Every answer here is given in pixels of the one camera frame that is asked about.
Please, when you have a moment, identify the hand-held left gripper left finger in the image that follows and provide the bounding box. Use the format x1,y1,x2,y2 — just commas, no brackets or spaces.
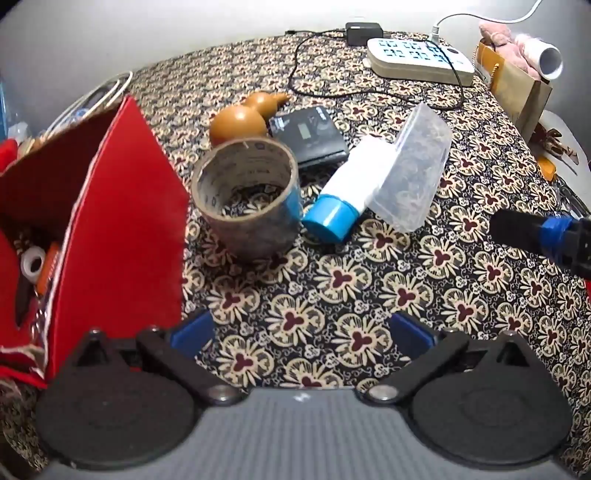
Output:
69,308,245,408

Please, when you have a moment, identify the red pouch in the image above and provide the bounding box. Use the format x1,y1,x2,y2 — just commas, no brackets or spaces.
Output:
0,140,20,172

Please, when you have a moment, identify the pine cone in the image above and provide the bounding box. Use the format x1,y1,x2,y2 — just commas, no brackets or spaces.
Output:
11,226,56,252

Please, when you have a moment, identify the pink plush toy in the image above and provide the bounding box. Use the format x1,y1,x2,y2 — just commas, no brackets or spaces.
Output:
478,19,546,77

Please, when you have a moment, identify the red cardboard box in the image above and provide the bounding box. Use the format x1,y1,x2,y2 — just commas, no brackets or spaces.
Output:
0,95,190,391

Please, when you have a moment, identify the orange-brown gourd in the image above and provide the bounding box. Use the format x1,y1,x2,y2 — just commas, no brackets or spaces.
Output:
209,91,293,147

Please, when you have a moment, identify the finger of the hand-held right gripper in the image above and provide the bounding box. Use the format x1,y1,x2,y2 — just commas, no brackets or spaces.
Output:
489,209,591,280

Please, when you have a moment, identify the brown paper gift bag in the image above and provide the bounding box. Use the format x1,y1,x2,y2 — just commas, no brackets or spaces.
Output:
475,39,553,134

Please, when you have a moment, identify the brown packing tape roll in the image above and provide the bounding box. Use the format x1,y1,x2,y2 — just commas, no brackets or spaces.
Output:
191,138,303,263

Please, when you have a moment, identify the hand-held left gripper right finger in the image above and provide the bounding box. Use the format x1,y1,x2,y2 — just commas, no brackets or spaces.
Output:
355,311,539,408

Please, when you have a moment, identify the black cable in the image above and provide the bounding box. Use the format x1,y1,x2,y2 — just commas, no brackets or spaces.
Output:
284,28,465,112

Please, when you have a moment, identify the white bottle with blue cap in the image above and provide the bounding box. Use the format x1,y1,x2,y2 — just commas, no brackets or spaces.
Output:
301,135,393,243

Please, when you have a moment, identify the white power cord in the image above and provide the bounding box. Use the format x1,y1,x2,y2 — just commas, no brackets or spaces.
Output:
429,0,543,40

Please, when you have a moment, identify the small white tape roll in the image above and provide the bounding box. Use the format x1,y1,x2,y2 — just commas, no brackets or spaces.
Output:
21,247,47,278

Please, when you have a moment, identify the black electronic device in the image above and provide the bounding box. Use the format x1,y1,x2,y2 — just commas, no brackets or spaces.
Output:
268,106,349,169

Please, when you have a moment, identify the orange small item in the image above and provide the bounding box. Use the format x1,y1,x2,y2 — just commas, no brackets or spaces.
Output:
37,242,61,296

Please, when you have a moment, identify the floral patterned tablecloth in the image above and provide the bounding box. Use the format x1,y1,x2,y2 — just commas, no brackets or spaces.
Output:
0,30,591,476

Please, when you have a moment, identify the black power adapter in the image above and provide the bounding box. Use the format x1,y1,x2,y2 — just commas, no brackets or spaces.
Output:
345,21,385,47

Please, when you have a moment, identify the white rolled tube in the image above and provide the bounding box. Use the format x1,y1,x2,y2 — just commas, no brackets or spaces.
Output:
515,34,565,79

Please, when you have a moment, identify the white power strip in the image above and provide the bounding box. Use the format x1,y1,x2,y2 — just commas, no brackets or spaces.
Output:
366,37,476,87

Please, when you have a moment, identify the white floral printed bag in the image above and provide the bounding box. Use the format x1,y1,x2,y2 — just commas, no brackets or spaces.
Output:
531,111,581,172

